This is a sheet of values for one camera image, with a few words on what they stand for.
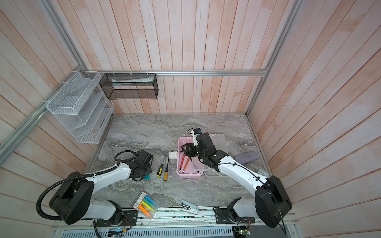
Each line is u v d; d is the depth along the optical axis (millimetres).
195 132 733
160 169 883
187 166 908
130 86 1042
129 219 732
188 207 757
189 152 715
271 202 409
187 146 730
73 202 423
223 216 730
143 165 711
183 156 958
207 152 624
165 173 877
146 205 765
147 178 855
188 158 944
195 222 730
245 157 926
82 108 730
